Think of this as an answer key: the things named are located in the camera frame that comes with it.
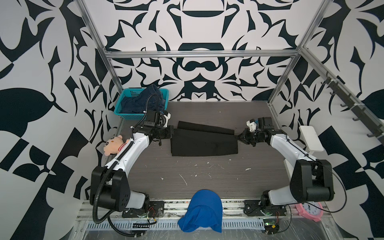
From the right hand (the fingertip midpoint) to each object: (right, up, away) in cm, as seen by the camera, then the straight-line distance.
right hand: (238, 135), depth 87 cm
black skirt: (-28, -3, +1) cm, 28 cm away
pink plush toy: (-72, -5, +1) cm, 72 cm away
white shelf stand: (+30, -2, -15) cm, 34 cm away
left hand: (-36, +4, -3) cm, 37 cm away
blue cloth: (-21, -32, -18) cm, 42 cm away
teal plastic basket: (-76, +29, +26) cm, 85 cm away
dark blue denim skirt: (-57, +24, +27) cm, 68 cm away
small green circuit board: (+10, -41, -16) cm, 45 cm away
